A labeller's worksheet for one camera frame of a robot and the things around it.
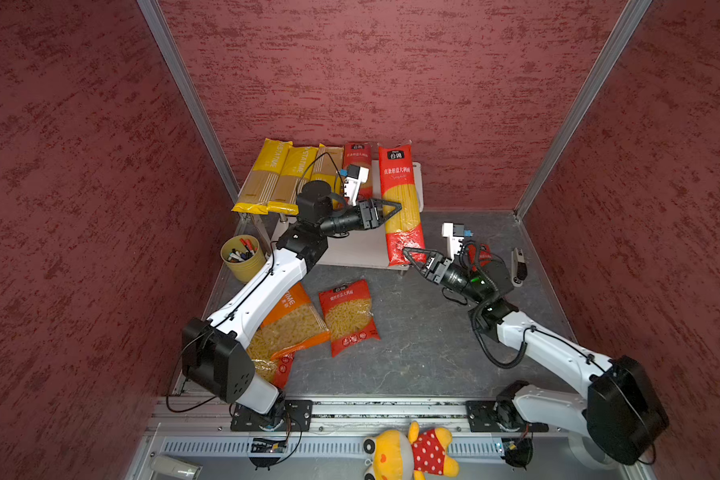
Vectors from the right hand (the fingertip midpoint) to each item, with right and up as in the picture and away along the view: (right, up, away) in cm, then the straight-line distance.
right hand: (400, 257), depth 66 cm
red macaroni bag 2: (-32, -32, +12) cm, 47 cm away
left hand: (-1, +10, +1) cm, 10 cm away
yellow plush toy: (-1, -43, -3) cm, 43 cm away
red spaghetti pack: (+35, -2, +39) cm, 52 cm away
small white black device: (+46, -7, +35) cm, 58 cm away
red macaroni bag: (-13, -19, +21) cm, 31 cm away
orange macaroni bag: (-30, -22, +21) cm, 42 cm away
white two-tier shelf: (-9, +1, +26) cm, 27 cm away
